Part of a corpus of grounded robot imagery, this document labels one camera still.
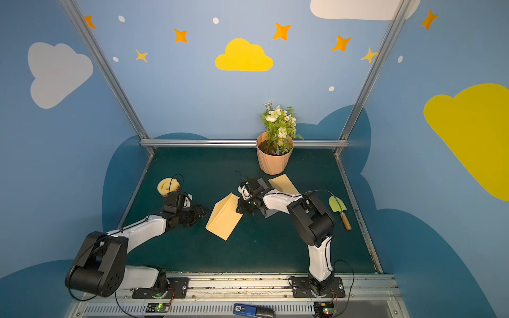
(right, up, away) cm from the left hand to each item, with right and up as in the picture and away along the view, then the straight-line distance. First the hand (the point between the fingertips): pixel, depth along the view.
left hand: (210, 212), depth 91 cm
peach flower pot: (+29, +24, +9) cm, 38 cm away
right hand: (+14, +1, +4) cm, 14 cm away
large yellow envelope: (+6, -3, +3) cm, 7 cm away
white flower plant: (+33, +40, 0) cm, 52 cm away
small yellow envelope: (+36, +12, +16) cm, 41 cm away
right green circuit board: (+47, -31, -20) cm, 59 cm away
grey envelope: (+28, -1, +3) cm, 28 cm away
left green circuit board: (-14, -30, -20) cm, 39 cm away
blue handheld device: (+20, -28, -24) cm, 42 cm away
